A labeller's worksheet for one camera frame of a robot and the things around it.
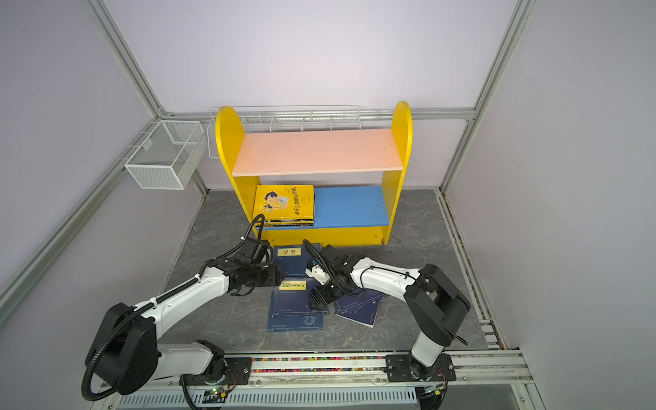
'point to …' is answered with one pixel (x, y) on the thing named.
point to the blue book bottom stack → (295, 319)
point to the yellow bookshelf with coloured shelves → (318, 187)
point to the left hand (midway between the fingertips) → (275, 278)
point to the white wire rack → (276, 119)
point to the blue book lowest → (360, 307)
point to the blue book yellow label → (294, 259)
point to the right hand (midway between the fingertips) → (319, 299)
